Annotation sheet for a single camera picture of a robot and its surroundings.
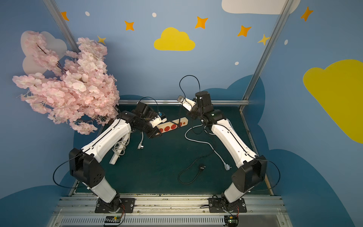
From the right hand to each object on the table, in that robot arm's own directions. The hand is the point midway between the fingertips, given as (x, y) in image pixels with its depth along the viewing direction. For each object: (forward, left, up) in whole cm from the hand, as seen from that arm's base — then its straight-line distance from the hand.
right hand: (193, 101), depth 79 cm
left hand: (-12, +20, -14) cm, 27 cm away
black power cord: (-26, -7, -31) cm, 41 cm away
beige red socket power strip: (-11, +14, -11) cm, 21 cm away
